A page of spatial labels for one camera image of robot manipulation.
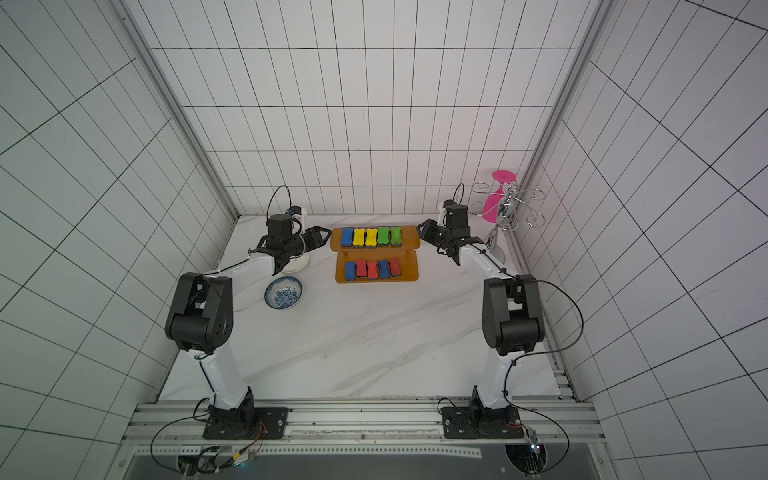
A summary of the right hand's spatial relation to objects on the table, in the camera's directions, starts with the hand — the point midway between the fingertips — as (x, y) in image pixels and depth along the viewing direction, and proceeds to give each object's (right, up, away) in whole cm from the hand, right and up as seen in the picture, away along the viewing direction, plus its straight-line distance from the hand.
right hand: (409, 226), depth 95 cm
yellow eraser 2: (-12, -4, -3) cm, 13 cm away
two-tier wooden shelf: (0, -10, +11) cm, 15 cm away
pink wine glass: (+23, +5, -12) cm, 26 cm away
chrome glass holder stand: (+28, +5, -10) cm, 30 cm away
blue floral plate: (-42, -22, +1) cm, 47 cm away
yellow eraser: (-16, -4, -3) cm, 17 cm away
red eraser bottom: (-16, -14, +5) cm, 22 cm away
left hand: (-28, -3, +2) cm, 28 cm away
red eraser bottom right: (-4, -14, +5) cm, 16 cm away
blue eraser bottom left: (-20, -15, +5) cm, 26 cm away
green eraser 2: (-4, -3, -3) cm, 6 cm away
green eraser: (-8, -3, -3) cm, 9 cm away
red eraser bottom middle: (-12, -15, +5) cm, 20 cm away
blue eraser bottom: (-8, -15, +5) cm, 18 cm away
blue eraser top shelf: (-20, -4, -3) cm, 21 cm away
